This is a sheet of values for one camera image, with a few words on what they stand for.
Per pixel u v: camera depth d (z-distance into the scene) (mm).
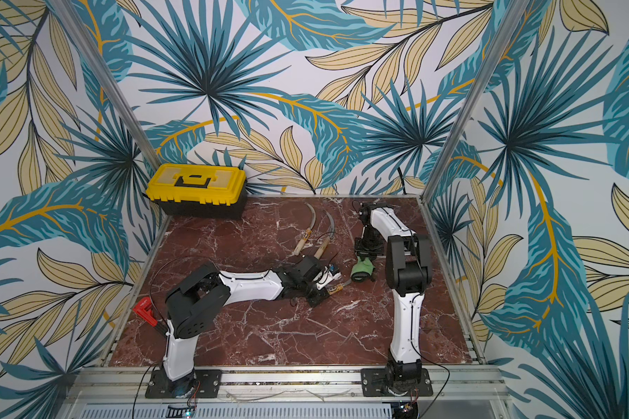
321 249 1034
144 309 855
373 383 733
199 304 499
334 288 902
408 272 578
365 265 909
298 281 723
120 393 731
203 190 983
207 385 735
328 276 796
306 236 1036
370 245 860
